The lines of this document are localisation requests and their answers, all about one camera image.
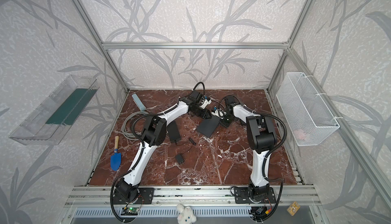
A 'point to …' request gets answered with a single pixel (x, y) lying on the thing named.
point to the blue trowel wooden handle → (115, 158)
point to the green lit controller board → (130, 211)
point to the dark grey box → (207, 127)
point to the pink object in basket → (300, 133)
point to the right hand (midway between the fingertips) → (224, 118)
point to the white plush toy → (186, 215)
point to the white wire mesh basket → (310, 119)
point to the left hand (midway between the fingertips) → (211, 111)
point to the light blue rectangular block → (136, 99)
